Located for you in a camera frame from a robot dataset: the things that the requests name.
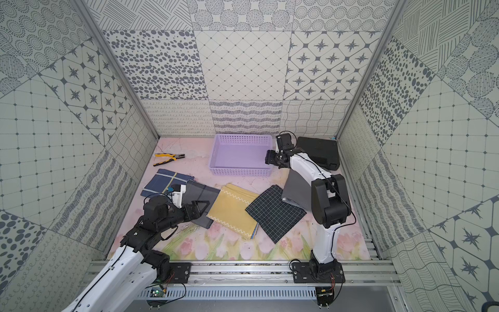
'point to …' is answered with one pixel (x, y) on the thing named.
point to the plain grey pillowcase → (297, 191)
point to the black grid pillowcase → (275, 216)
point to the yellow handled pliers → (175, 156)
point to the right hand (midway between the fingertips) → (273, 161)
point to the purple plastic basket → (240, 155)
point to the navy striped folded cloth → (163, 179)
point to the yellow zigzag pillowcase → (229, 210)
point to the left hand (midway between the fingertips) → (202, 200)
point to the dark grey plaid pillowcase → (195, 191)
